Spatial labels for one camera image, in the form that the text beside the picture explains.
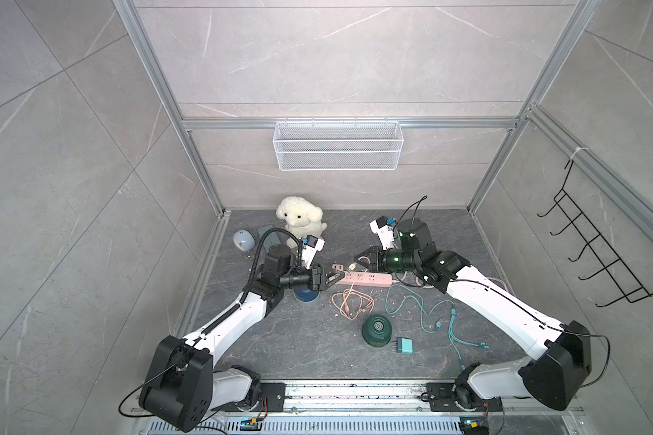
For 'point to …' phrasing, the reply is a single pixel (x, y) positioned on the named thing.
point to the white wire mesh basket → (337, 146)
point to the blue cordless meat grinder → (305, 294)
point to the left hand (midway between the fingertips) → (341, 271)
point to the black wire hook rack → (632, 289)
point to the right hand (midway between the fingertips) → (357, 259)
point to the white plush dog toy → (302, 218)
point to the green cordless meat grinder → (376, 331)
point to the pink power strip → (375, 279)
